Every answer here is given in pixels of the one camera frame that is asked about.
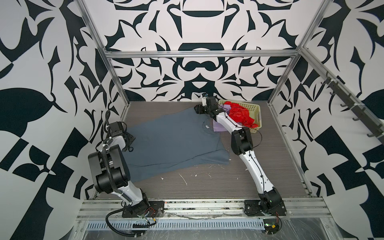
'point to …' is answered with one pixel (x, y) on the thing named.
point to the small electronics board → (272, 226)
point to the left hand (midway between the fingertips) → (127, 137)
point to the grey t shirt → (183, 139)
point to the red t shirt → (241, 114)
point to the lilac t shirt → (217, 127)
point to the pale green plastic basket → (253, 109)
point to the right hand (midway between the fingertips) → (197, 104)
